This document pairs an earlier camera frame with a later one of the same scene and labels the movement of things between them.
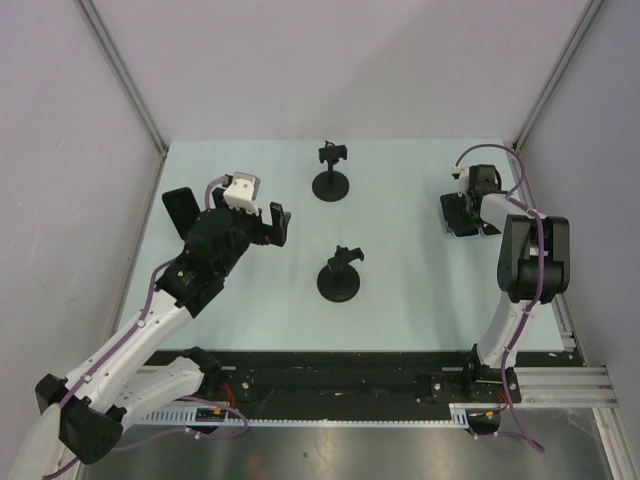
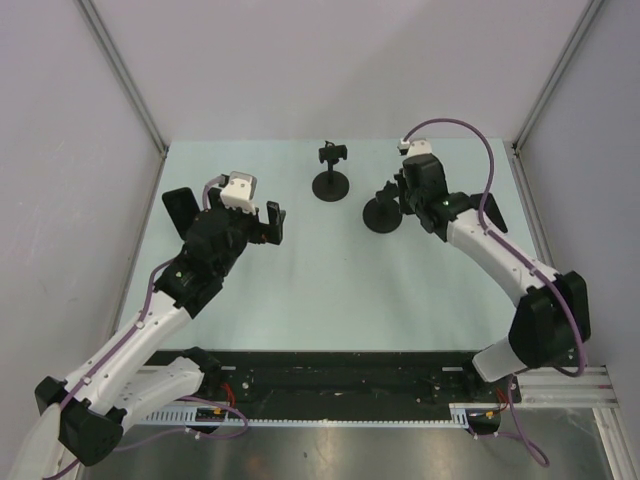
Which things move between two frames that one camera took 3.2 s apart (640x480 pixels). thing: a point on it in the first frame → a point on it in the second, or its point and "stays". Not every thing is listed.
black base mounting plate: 330,381 stays
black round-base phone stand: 339,281 → 383,214
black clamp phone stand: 331,186 stays
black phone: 182,209 stays
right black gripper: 470,192 → 400,177
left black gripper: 266,234 stays
